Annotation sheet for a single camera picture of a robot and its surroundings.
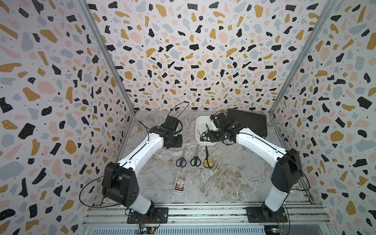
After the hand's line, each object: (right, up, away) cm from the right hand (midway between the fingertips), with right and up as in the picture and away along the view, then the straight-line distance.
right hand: (211, 136), depth 87 cm
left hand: (-18, -4, -2) cm, 19 cm away
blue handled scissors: (-18, -17, +7) cm, 26 cm away
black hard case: (+36, +8, +23) cm, 43 cm away
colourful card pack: (-18, -27, -3) cm, 33 cm away
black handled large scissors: (-9, -17, +8) cm, 21 cm away
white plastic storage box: (-6, +5, +27) cm, 28 cm away
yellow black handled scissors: (-1, -18, +5) cm, 18 cm away
